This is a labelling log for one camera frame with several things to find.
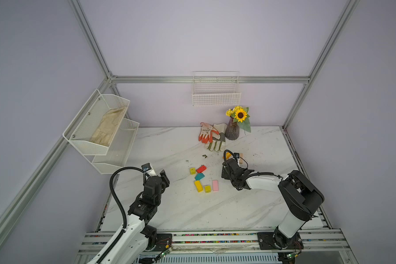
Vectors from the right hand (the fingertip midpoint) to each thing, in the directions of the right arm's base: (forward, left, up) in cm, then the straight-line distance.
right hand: (228, 170), depth 95 cm
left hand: (-9, +37, +12) cm, 40 cm away
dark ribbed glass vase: (+28, -5, +3) cm, 29 cm away
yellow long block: (-10, +17, -1) cm, 20 cm away
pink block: (-9, +8, -2) cm, 12 cm away
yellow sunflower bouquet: (+25, -7, +20) cm, 33 cm away
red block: (+2, +16, -2) cm, 16 cm away
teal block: (-4, +17, -1) cm, 18 cm away
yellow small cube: (-11, +12, -2) cm, 17 cm away
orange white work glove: (+33, +13, 0) cm, 36 cm away
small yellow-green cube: (-1, +21, 0) cm, 21 cm away
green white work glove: (+21, +5, -2) cm, 22 cm away
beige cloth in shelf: (+3, +62, +29) cm, 68 cm away
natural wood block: (+12, -10, -2) cm, 16 cm away
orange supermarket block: (-2, +2, +17) cm, 18 cm away
